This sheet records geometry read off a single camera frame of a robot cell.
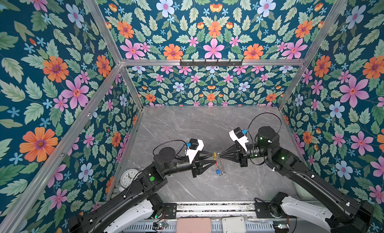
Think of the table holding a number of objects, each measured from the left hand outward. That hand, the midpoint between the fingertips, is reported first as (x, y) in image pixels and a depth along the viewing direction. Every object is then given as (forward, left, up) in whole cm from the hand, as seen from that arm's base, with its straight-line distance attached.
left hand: (215, 158), depth 56 cm
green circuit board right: (-21, -32, -34) cm, 51 cm away
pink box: (-18, +10, -34) cm, 40 cm away
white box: (-19, -9, -34) cm, 40 cm away
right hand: (+2, -3, -2) cm, 4 cm away
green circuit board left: (-18, +25, -34) cm, 46 cm away
